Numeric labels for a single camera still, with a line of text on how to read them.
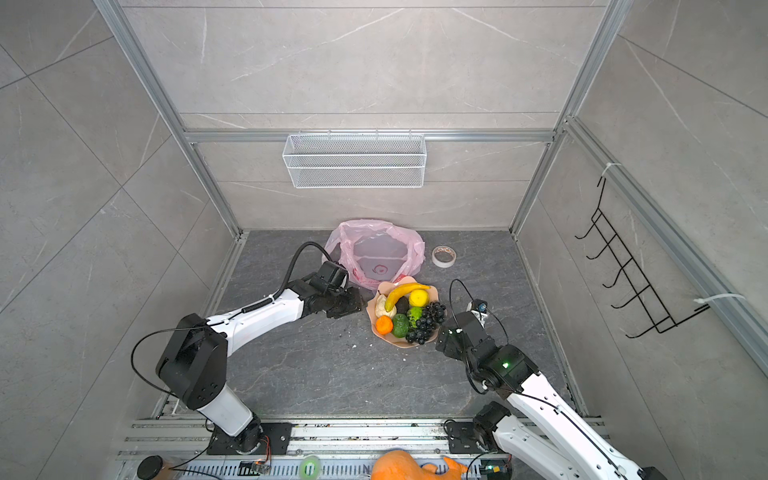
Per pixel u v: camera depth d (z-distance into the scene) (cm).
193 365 45
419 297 93
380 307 90
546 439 46
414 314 88
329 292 69
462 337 55
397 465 64
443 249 114
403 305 94
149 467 62
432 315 86
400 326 86
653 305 61
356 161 101
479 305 66
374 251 111
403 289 95
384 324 86
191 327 47
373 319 90
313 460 71
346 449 73
